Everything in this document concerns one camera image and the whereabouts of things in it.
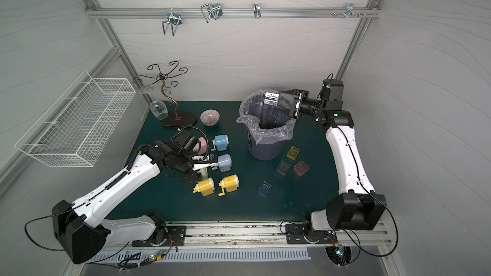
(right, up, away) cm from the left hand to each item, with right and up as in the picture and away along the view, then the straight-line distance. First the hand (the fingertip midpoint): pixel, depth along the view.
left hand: (198, 170), depth 76 cm
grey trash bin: (+29, +4, +19) cm, 35 cm away
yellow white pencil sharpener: (+12, -7, +4) cm, 15 cm away
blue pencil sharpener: (+9, 0, +10) cm, 14 cm away
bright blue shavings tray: (+28, -11, +10) cm, 32 cm away
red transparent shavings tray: (+46, -3, +16) cm, 48 cm away
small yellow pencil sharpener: (+2, -8, +3) cm, 9 cm away
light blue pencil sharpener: (+6, +9, +17) cm, 20 cm away
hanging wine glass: (-23, +26, +12) cm, 37 cm away
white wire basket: (-43, +17, -7) cm, 47 cm away
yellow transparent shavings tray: (+43, +3, +22) cm, 49 cm away
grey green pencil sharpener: (+3, 0, -4) cm, 5 cm away
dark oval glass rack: (-20, +20, +35) cm, 45 cm away
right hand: (+30, +29, -9) cm, 43 cm away
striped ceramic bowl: (-3, +22, +35) cm, 41 cm away
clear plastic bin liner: (+28, +20, +20) cm, 40 cm away
